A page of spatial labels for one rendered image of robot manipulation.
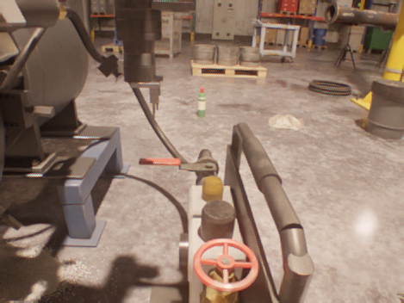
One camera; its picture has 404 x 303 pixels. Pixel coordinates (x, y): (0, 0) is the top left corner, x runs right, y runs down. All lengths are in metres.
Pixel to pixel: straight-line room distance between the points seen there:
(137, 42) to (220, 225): 0.30
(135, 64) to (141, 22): 0.06
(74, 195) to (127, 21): 0.67
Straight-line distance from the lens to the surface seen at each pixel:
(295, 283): 0.27
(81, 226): 1.06
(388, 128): 2.52
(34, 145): 1.07
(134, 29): 0.45
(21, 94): 0.64
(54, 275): 1.02
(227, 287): 0.29
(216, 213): 0.37
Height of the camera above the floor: 0.74
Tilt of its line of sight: 26 degrees down
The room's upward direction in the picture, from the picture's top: 3 degrees clockwise
